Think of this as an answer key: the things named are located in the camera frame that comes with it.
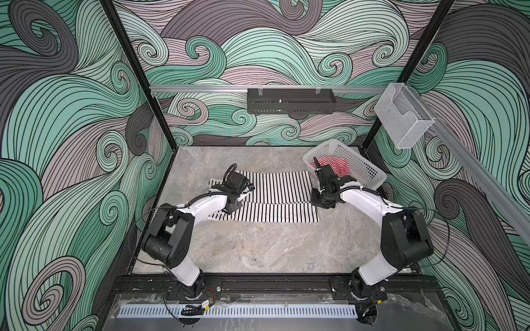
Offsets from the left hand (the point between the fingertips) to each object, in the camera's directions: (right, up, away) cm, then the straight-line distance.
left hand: (229, 196), depth 92 cm
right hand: (+37, -3, -2) cm, 38 cm away
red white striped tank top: (+57, +13, +15) cm, 60 cm away
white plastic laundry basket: (+69, +10, +10) cm, 70 cm away
